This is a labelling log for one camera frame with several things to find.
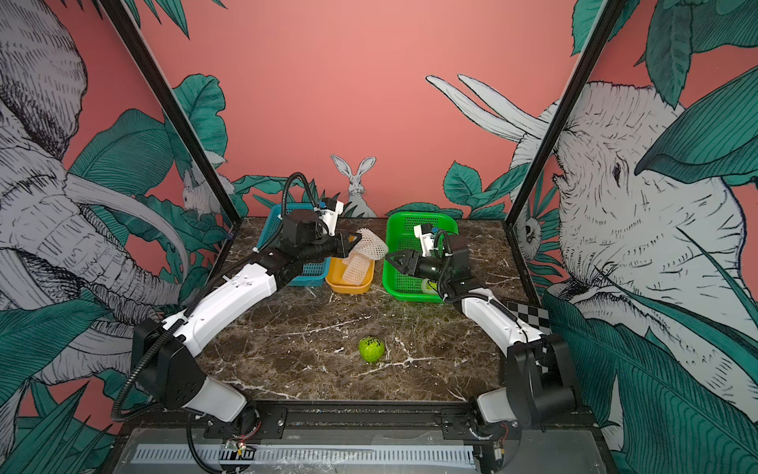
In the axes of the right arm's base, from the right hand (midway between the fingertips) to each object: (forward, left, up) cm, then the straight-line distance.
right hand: (388, 256), depth 78 cm
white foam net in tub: (+9, +12, -19) cm, 24 cm away
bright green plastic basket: (+28, -4, -23) cm, 37 cm away
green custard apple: (-18, +5, -19) cm, 27 cm away
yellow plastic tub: (+10, +20, -22) cm, 31 cm away
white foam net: (-1, +5, +6) cm, 7 cm away
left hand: (+3, +7, +6) cm, 9 cm away
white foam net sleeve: (-9, -10, -1) cm, 14 cm away
